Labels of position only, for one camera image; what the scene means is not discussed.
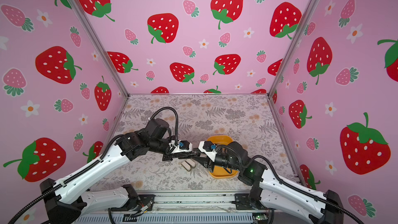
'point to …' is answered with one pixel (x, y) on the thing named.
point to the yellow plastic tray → (220, 172)
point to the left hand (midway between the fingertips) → (187, 148)
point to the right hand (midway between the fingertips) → (192, 153)
